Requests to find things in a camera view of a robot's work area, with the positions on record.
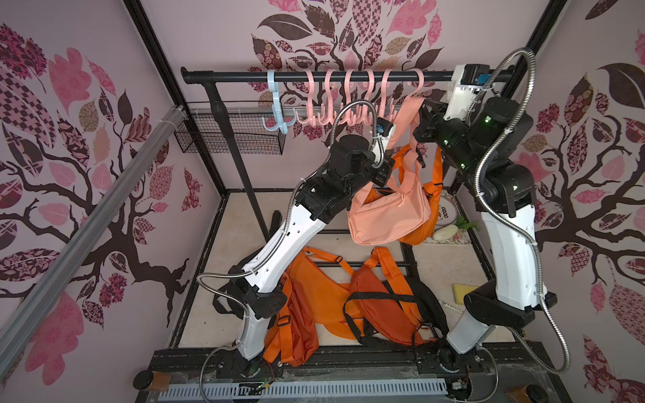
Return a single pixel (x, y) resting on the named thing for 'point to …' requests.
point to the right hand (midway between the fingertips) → (425, 95)
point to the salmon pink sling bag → (398, 210)
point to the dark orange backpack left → (292, 337)
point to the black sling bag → (427, 306)
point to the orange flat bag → (326, 295)
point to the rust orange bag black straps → (380, 308)
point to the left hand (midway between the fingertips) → (385, 154)
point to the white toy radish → (445, 232)
